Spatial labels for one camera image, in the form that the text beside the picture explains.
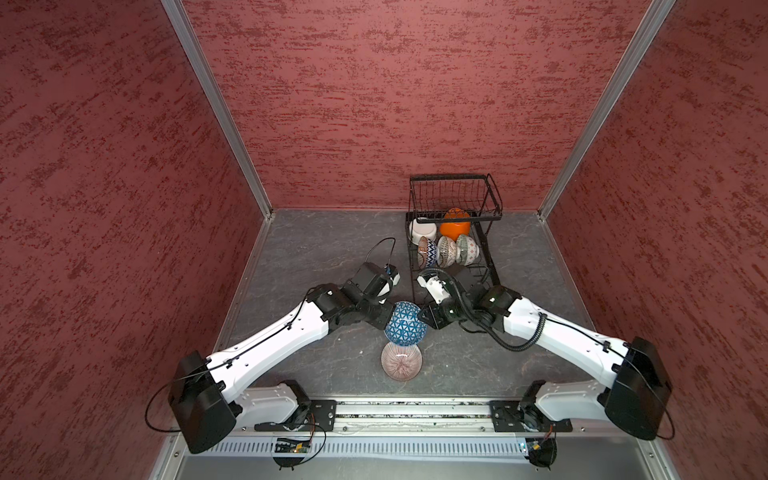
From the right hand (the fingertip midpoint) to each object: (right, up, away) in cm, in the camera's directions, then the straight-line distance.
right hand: (421, 322), depth 77 cm
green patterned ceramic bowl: (+17, +18, +20) cm, 32 cm away
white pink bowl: (+1, +25, +29) cm, 38 cm away
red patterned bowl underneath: (+10, +18, +19) cm, 28 cm away
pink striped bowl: (-5, -13, +4) cm, 14 cm away
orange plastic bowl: (+17, +26, +30) cm, 43 cm away
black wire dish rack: (+8, +41, +44) cm, 61 cm away
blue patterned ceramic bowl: (-4, -2, +2) cm, 5 cm away
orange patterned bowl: (+4, +18, +18) cm, 25 cm away
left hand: (-9, +2, -1) cm, 10 cm away
